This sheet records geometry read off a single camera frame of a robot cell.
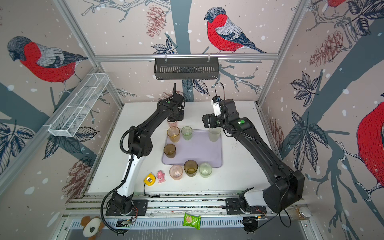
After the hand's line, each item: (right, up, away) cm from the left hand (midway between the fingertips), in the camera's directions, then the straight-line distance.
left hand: (179, 117), depth 100 cm
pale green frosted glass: (+23, -11, -7) cm, 27 cm away
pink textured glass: (0, -32, -15) cm, 35 cm away
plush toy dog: (-36, -50, -34) cm, 70 cm away
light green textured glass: (+17, -31, -15) cm, 38 cm away
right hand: (+18, 0, -22) cm, 29 cm away
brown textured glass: (-5, -21, -8) cm, 23 cm away
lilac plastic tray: (+14, -19, -10) cm, 26 cm away
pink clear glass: (-5, -5, +3) cm, 8 cm away
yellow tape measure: (-14, -35, -19) cm, 42 cm away
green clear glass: (+5, -10, 0) cm, 11 cm away
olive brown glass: (+8, -29, -16) cm, 34 cm away
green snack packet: (+10, -48, -32) cm, 59 cm away
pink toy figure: (-8, -33, -19) cm, 39 cm away
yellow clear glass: (-4, -11, -1) cm, 12 cm away
